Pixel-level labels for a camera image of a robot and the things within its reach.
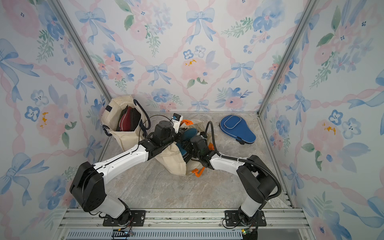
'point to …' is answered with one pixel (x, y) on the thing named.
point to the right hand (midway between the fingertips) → (180, 139)
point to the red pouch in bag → (125, 122)
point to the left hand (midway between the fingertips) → (185, 127)
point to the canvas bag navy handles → (112, 110)
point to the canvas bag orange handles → (172, 161)
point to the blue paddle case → (236, 127)
